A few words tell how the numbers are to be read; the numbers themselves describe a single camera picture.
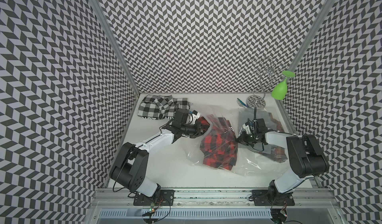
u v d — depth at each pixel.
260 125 0.77
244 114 1.08
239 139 0.89
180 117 0.68
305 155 0.46
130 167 0.43
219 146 0.80
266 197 0.73
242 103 1.14
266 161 0.83
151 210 0.67
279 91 0.88
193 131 0.74
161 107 1.08
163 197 0.72
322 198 0.75
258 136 0.79
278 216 0.69
